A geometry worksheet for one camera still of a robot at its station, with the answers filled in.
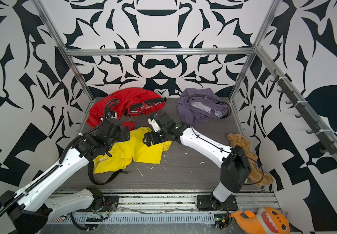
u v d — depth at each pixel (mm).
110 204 728
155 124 726
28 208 380
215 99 1046
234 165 429
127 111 1018
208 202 741
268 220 636
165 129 605
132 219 712
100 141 516
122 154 811
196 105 1108
